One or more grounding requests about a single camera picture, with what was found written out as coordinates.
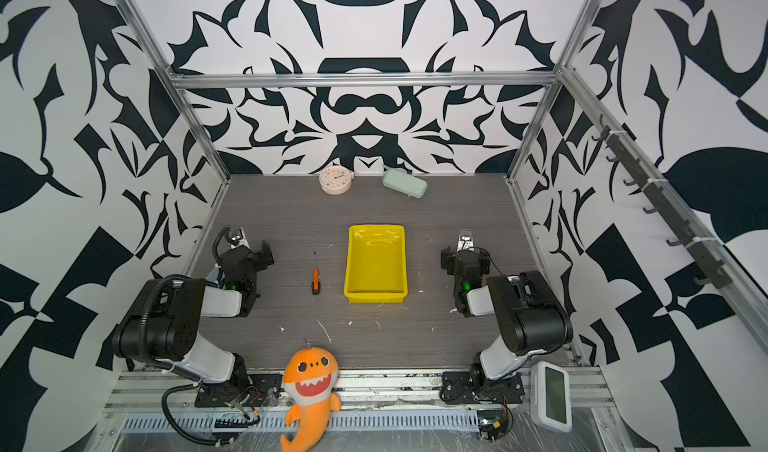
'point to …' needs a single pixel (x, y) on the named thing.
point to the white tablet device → (550, 396)
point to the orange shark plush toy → (309, 381)
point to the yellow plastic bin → (376, 269)
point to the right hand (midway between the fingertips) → (469, 245)
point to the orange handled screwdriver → (316, 278)
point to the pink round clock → (336, 180)
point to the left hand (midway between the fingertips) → (246, 242)
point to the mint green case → (407, 184)
